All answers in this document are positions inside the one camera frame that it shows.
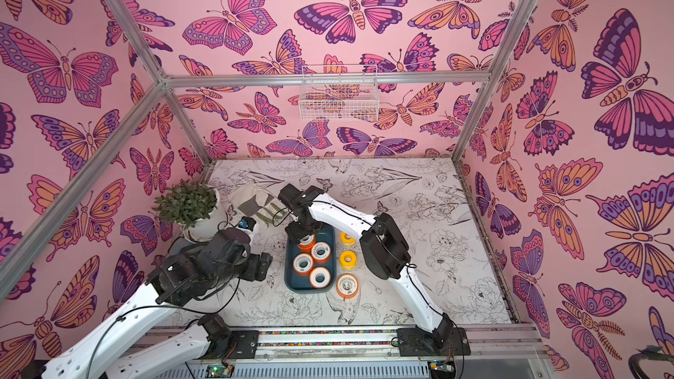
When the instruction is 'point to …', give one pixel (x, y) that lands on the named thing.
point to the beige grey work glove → (256, 200)
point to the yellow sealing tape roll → (347, 239)
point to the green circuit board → (218, 371)
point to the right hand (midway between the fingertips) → (298, 237)
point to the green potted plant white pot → (192, 206)
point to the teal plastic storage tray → (294, 283)
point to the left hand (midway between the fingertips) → (262, 254)
